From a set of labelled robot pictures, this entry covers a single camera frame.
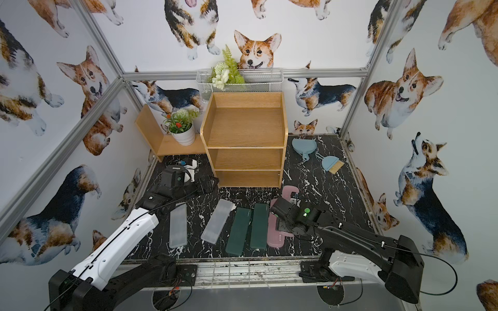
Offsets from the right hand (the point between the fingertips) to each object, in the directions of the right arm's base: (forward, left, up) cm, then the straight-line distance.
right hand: (286, 220), depth 78 cm
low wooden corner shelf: (+45, +65, -3) cm, 79 cm away
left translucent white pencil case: (+1, +47, -9) cm, 48 cm away
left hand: (+14, +30, +11) cm, 35 cm away
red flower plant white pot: (+45, +51, +13) cm, 69 cm away
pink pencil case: (-4, +4, -9) cm, 11 cm away
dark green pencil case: (-2, +20, -9) cm, 22 cm away
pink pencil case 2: (+14, -2, -1) cm, 14 cm away
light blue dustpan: (+52, -17, -13) cm, 56 cm away
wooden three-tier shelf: (+27, +16, +22) cm, 38 cm away
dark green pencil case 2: (+1, +11, -9) cm, 14 cm away
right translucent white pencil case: (+3, +31, -9) cm, 32 cm away
